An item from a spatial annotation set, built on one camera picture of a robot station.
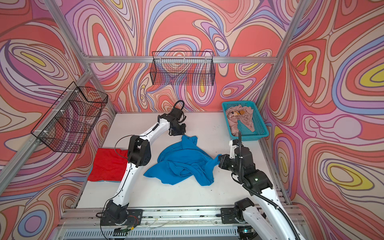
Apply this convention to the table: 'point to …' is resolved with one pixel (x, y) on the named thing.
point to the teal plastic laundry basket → (261, 129)
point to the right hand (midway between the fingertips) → (221, 160)
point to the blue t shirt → (182, 161)
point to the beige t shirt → (244, 114)
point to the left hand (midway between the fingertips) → (188, 131)
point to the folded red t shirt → (109, 164)
